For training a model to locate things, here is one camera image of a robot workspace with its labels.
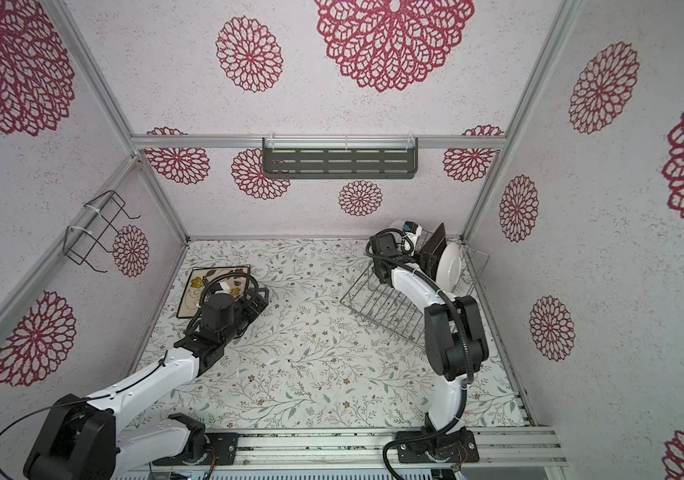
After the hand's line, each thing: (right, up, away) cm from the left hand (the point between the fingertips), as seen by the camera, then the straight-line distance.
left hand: (263, 302), depth 86 cm
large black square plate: (-26, +5, +20) cm, 33 cm away
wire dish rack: (+40, -5, +11) cm, 42 cm away
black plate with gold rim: (+52, +17, +6) cm, 55 cm away
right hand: (+48, +15, +4) cm, 50 cm away
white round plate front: (+57, +10, +8) cm, 58 cm away
